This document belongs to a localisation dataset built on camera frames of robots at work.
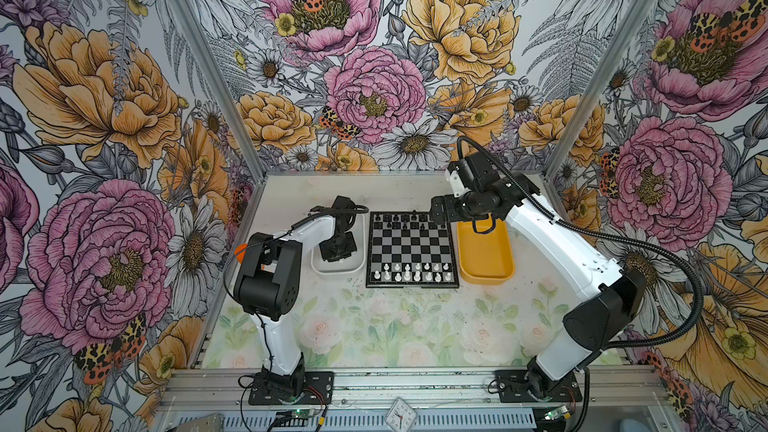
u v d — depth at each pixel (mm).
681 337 432
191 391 764
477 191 596
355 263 903
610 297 421
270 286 504
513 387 732
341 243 811
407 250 973
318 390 734
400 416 690
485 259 987
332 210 813
